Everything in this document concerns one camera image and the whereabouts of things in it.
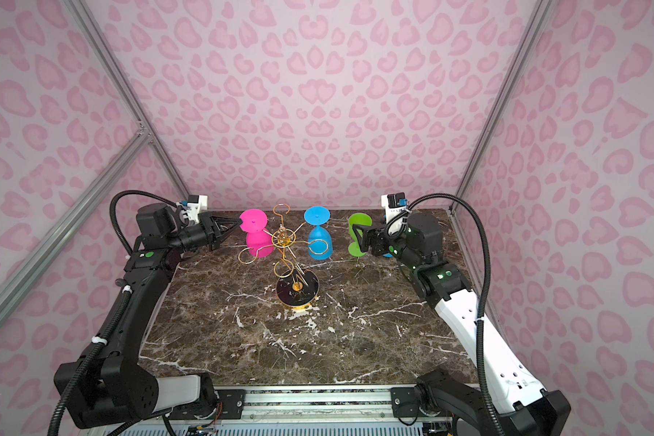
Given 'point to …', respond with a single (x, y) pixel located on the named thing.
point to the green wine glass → (355, 248)
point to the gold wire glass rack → (296, 285)
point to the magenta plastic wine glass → (255, 222)
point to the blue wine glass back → (320, 243)
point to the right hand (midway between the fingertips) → (368, 221)
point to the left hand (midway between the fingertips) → (241, 218)
